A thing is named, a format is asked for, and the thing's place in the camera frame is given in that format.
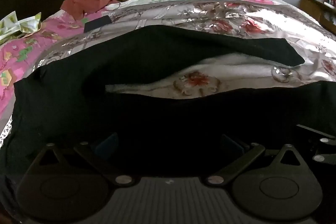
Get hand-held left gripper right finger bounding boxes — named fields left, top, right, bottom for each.
left=204, top=133, right=305, bottom=186

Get wooden side table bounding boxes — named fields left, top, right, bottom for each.
left=299, top=0, right=336, bottom=35

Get pink patterned quilt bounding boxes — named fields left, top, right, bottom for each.
left=0, top=0, right=265, bottom=121

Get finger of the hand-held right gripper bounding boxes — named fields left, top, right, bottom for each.
left=296, top=124, right=336, bottom=163

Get red-orange cloth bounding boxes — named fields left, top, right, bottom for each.
left=60, top=0, right=120, bottom=20

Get black pants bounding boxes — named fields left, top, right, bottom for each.
left=0, top=25, right=336, bottom=216

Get green and white patterned cloth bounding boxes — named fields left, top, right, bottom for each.
left=0, top=11, right=42, bottom=45

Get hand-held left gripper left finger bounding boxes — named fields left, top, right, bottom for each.
left=34, top=132, right=136, bottom=186

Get grey floral bedspread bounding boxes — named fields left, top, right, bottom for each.
left=0, top=0, right=336, bottom=146

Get black rectangular case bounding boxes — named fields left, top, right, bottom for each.
left=83, top=16, right=113, bottom=33

